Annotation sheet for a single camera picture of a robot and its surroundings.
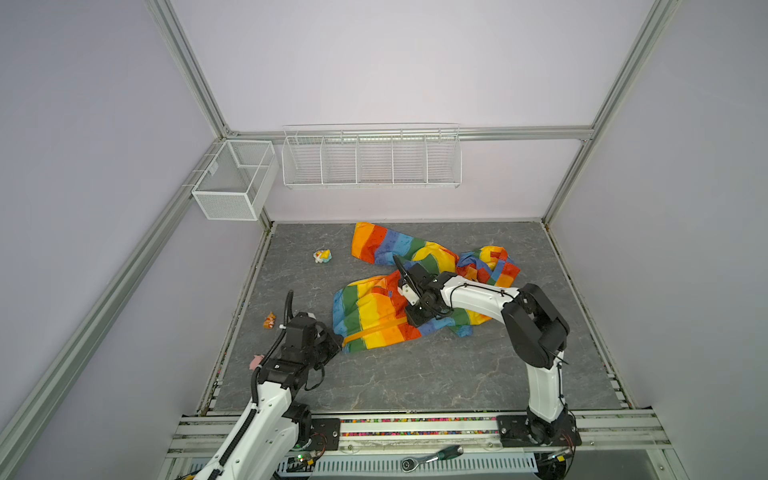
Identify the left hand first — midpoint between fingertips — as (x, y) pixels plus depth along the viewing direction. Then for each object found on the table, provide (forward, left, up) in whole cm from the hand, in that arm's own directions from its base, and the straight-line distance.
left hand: (345, 340), depth 83 cm
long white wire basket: (+56, -16, +22) cm, 62 cm away
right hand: (+8, -21, -7) cm, 23 cm away
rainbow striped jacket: (+9, -7, -1) cm, 12 cm away
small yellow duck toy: (+33, +10, -3) cm, 35 cm away
